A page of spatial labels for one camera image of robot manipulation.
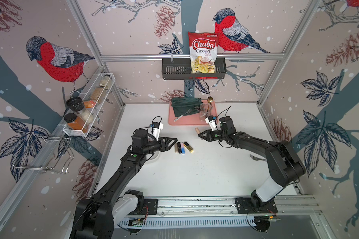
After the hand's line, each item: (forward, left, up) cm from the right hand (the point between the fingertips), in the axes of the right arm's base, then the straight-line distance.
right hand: (199, 134), depth 89 cm
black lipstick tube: (-4, +13, -10) cm, 17 cm away
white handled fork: (+27, +8, -10) cm, 30 cm away
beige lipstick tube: (-4, +15, -10) cm, 18 cm away
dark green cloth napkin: (+34, +13, -9) cm, 38 cm away
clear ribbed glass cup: (+24, -5, -4) cm, 24 cm away
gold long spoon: (+29, -8, +2) cm, 30 cm away
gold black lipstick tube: (-4, +7, -10) cm, 12 cm away
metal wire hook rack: (-27, +59, +26) cm, 70 cm away
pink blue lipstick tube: (-4, +11, -10) cm, 15 cm away
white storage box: (-13, +26, -5) cm, 30 cm away
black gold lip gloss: (+2, +1, +1) cm, 3 cm away
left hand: (-9, +13, +10) cm, 19 cm away
